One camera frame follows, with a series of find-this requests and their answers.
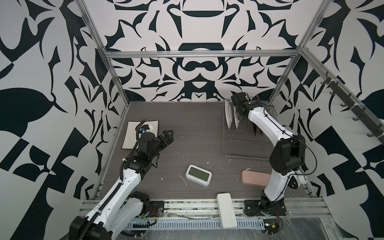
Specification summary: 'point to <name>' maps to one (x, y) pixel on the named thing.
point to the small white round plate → (228, 113)
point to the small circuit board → (271, 226)
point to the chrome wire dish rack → (242, 142)
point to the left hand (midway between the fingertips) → (168, 132)
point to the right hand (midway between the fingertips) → (251, 111)
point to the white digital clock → (198, 175)
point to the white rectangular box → (226, 210)
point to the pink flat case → (254, 177)
